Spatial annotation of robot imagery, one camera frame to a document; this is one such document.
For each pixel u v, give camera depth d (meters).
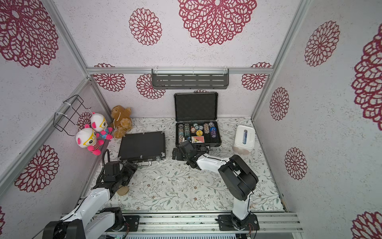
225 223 0.74
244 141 0.98
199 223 0.76
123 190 0.81
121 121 0.99
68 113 0.78
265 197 0.82
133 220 0.75
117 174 0.69
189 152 0.72
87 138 0.85
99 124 0.93
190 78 0.93
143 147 0.98
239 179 0.48
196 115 1.10
